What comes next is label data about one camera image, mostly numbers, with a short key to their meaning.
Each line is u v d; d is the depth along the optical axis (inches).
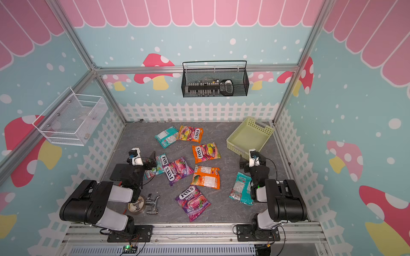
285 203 18.3
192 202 32.0
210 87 35.6
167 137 42.9
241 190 33.5
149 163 32.3
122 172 26.4
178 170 36.2
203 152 40.0
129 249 28.6
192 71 35.2
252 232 29.2
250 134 45.1
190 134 44.1
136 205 32.1
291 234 29.4
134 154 29.4
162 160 38.4
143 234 29.7
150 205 32.1
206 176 35.4
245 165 31.9
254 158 29.7
